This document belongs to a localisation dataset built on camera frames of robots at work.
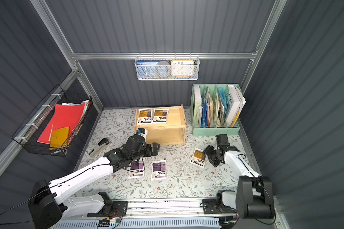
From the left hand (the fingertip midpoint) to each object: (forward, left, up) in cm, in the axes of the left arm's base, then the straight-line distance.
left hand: (152, 144), depth 78 cm
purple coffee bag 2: (-8, -3, -17) cm, 19 cm away
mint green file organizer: (+23, -40, -8) cm, 47 cm away
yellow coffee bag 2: (+18, -4, +4) cm, 19 cm away
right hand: (-1, -34, -12) cm, 36 cm away
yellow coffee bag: (+16, +5, +5) cm, 18 cm away
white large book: (+26, -51, +8) cm, 58 cm away
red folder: (+9, +45, +14) cm, 48 cm away
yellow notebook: (-2, +44, +12) cm, 45 cm away
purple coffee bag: (-5, +12, -18) cm, 22 cm away
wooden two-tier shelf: (+18, -11, -15) cm, 26 cm away
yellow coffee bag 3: (-1, -28, -17) cm, 32 cm away
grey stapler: (+9, +35, -13) cm, 39 cm away
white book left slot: (+24, -27, +6) cm, 36 cm away
